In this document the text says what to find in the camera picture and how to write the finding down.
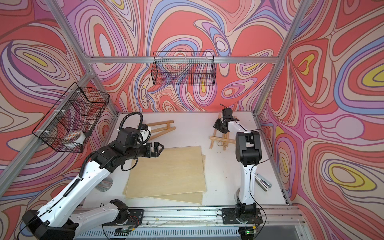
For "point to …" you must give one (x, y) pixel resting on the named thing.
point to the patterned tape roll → (77, 136)
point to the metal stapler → (262, 182)
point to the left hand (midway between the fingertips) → (159, 147)
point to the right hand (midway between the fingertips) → (217, 128)
